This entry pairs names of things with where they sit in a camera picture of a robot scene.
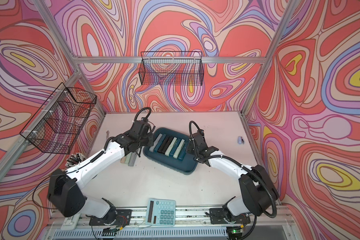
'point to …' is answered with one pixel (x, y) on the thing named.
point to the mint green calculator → (160, 212)
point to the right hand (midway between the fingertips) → (190, 149)
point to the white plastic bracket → (70, 223)
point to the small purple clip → (107, 132)
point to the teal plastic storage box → (186, 166)
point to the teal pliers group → (181, 155)
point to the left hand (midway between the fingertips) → (154, 137)
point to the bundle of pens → (74, 159)
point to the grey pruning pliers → (151, 149)
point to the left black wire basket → (55, 124)
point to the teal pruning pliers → (159, 143)
